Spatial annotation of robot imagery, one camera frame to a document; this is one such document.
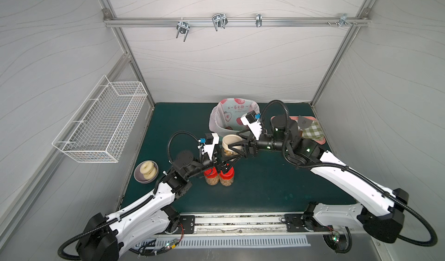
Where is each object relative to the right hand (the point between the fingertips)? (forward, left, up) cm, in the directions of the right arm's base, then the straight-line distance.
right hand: (232, 139), depth 62 cm
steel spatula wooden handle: (+36, -44, -33) cm, 66 cm away
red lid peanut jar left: (-5, +9, -23) cm, 25 cm away
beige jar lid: (+1, +1, -2) cm, 2 cm away
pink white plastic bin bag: (+25, +5, -18) cm, 31 cm away
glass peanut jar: (-3, +1, -5) cm, 6 cm away
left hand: (-2, -1, -5) cm, 5 cm away
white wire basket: (+5, +54, -2) cm, 54 cm away
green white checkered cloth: (+29, -50, -34) cm, 67 cm away
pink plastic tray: (+38, -40, -33) cm, 65 cm away
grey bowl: (-3, +42, -26) cm, 49 cm away
